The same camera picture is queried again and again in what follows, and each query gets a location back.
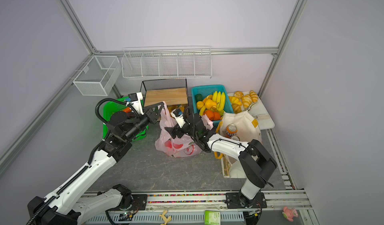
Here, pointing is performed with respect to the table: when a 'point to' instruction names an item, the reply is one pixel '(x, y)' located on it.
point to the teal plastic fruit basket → (209, 90)
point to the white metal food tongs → (260, 116)
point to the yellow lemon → (199, 104)
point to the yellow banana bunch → (219, 98)
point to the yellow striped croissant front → (237, 108)
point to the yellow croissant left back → (235, 100)
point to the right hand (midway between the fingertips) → (171, 123)
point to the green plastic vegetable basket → (110, 107)
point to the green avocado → (198, 97)
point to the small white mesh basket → (97, 77)
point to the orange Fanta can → (231, 130)
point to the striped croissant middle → (246, 101)
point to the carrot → (127, 110)
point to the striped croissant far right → (254, 96)
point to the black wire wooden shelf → (174, 92)
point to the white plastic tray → (260, 112)
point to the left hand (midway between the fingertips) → (164, 105)
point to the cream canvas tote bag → (248, 130)
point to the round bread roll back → (238, 94)
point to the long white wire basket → (174, 62)
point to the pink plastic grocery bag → (182, 146)
